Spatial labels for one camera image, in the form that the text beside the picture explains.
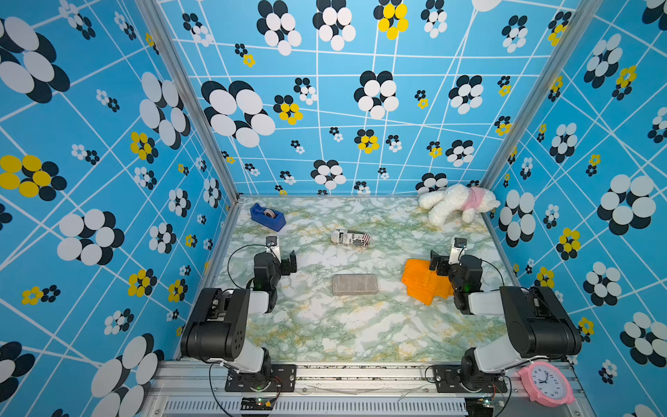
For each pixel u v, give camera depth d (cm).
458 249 80
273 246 80
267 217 105
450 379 73
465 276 72
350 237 102
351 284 89
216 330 45
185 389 78
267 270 71
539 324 45
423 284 91
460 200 106
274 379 73
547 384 71
